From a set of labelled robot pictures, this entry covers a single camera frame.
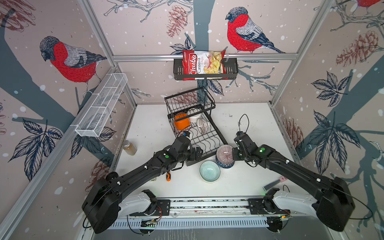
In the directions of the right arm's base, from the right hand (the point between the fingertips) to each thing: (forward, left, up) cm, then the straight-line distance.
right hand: (232, 154), depth 83 cm
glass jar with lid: (+2, +61, +1) cm, 61 cm away
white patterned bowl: (+19, +17, +2) cm, 26 cm away
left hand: (-2, +20, +5) cm, 21 cm away
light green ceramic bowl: (-8, +13, -5) cm, 16 cm away
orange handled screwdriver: (-11, +36, -7) cm, 38 cm away
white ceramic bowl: (+28, +23, -1) cm, 36 cm away
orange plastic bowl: (+12, +29, +15) cm, 34 cm away
